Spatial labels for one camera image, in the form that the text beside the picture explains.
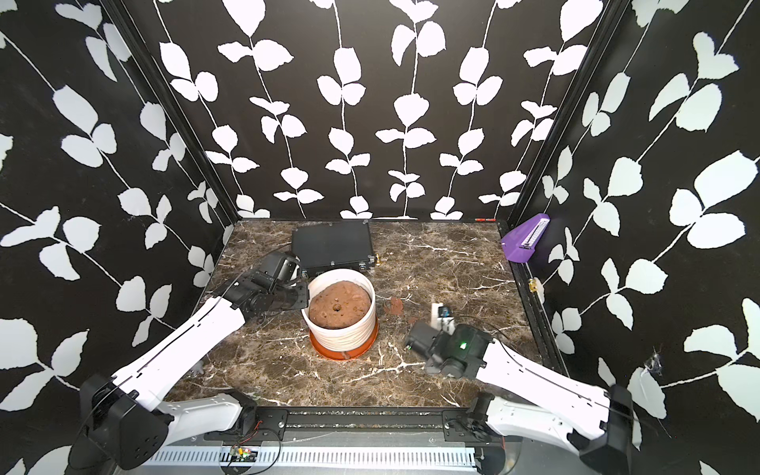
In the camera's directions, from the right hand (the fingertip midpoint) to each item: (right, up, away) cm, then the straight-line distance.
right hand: (436, 353), depth 74 cm
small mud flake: (-10, +8, +21) cm, 25 cm away
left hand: (-34, +15, +5) cm, 37 cm away
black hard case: (-28, +29, +32) cm, 52 cm away
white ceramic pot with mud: (-26, +8, +7) cm, 28 cm away
